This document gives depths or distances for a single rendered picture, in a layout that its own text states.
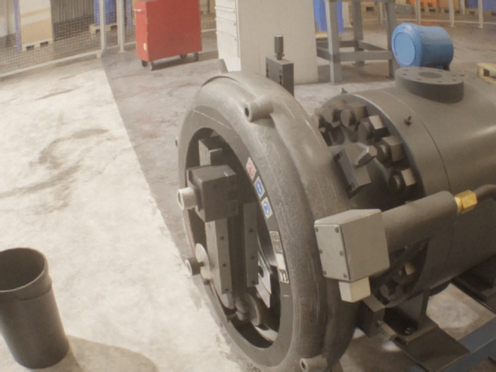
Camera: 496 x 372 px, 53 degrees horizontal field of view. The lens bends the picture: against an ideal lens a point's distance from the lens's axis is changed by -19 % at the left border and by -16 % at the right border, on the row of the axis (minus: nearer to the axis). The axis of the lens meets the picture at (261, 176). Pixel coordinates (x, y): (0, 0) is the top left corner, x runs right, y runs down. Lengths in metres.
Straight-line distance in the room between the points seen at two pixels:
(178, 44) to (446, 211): 5.75
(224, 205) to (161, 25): 5.38
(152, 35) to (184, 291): 4.55
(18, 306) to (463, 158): 1.41
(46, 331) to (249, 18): 3.77
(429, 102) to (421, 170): 0.24
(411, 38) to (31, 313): 1.51
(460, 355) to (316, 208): 0.71
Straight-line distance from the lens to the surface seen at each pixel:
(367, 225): 0.94
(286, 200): 1.02
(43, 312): 1.86
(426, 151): 1.30
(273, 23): 5.12
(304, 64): 5.29
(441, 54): 1.79
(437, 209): 1.06
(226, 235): 1.35
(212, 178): 1.19
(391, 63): 5.59
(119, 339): 2.06
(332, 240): 0.95
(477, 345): 1.57
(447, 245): 1.35
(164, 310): 2.18
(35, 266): 2.02
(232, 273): 1.43
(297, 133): 1.06
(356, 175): 1.02
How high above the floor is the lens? 1.25
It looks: 22 degrees down
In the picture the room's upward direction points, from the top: 3 degrees counter-clockwise
